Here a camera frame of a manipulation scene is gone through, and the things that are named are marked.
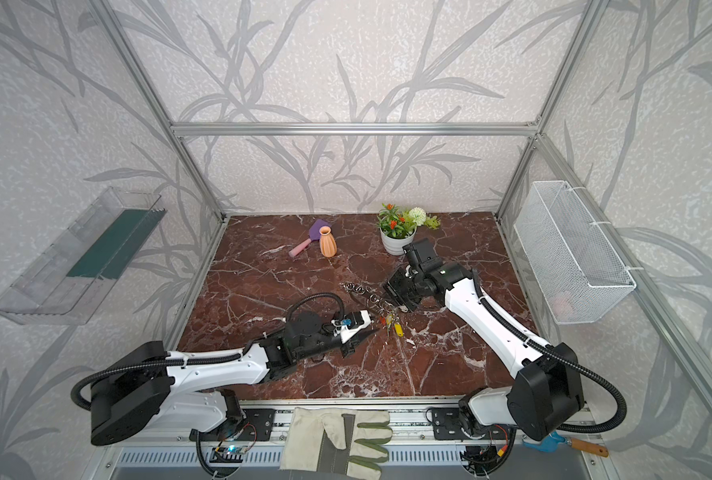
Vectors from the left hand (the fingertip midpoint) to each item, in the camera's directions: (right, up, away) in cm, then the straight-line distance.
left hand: (377, 315), depth 74 cm
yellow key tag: (+6, -7, +12) cm, 15 cm away
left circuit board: (-36, -33, -2) cm, 49 cm away
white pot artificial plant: (+7, +23, +25) cm, 35 cm away
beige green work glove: (-12, -29, -3) cm, 32 cm away
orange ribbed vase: (-17, +18, +28) cm, 38 cm away
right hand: (0, +7, +5) cm, 9 cm away
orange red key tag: (+2, -3, +6) cm, 7 cm away
